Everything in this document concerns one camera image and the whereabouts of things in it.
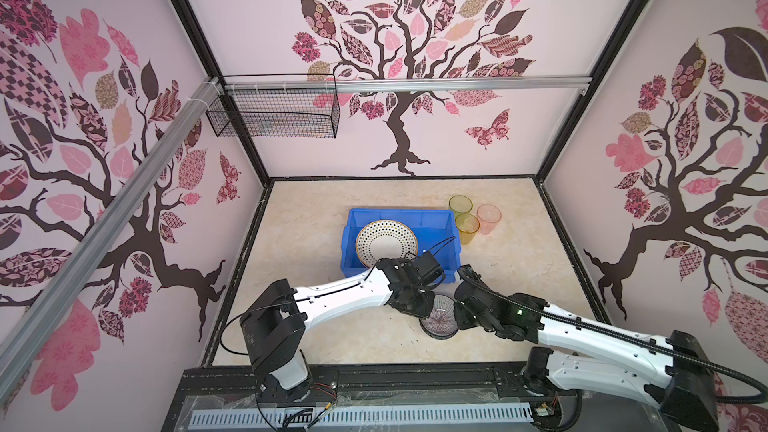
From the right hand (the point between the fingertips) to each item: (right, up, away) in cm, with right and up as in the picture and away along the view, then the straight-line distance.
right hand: (452, 307), depth 79 cm
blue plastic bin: (-2, +19, +19) cm, 27 cm away
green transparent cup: (+8, +28, +25) cm, 38 cm away
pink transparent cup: (+16, +24, +20) cm, 35 cm away
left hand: (-8, -2, -1) cm, 9 cm away
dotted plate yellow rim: (-19, +16, +19) cm, 32 cm away
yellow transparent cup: (+11, +21, +24) cm, 34 cm away
